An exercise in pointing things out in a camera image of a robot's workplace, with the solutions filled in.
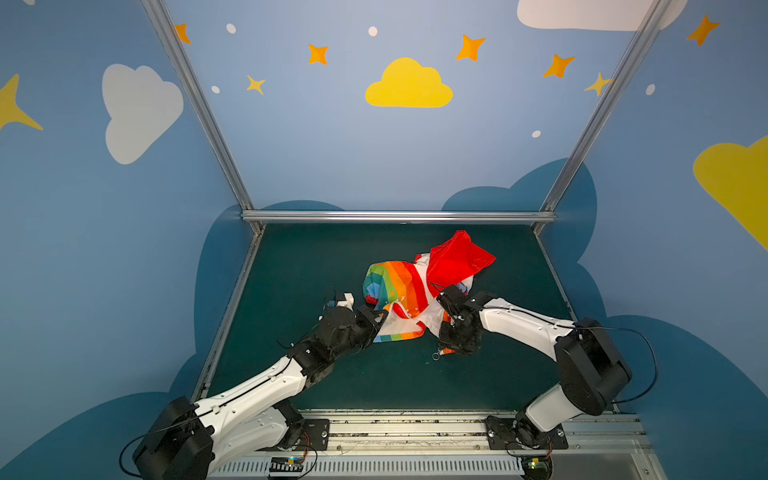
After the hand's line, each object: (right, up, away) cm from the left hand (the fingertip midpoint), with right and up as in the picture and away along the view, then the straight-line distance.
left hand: (391, 309), depth 77 cm
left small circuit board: (-26, -38, -4) cm, 46 cm away
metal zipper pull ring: (+14, -15, +12) cm, 24 cm away
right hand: (+17, -13, +10) cm, 23 cm away
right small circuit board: (+36, -39, -3) cm, 53 cm away
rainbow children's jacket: (+5, +1, +21) cm, 22 cm away
